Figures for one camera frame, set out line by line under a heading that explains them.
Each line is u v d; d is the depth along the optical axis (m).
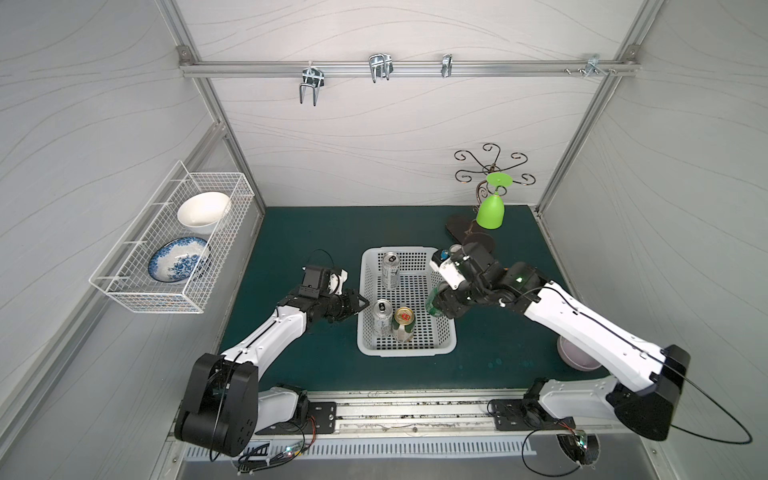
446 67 0.78
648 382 0.39
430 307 0.74
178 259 0.65
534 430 0.64
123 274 0.57
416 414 0.75
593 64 0.77
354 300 0.76
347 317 0.77
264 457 0.70
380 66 0.76
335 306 0.74
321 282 0.69
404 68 0.79
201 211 0.78
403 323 0.79
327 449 0.70
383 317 0.77
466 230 1.11
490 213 0.90
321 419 0.74
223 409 0.40
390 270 0.87
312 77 0.78
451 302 0.64
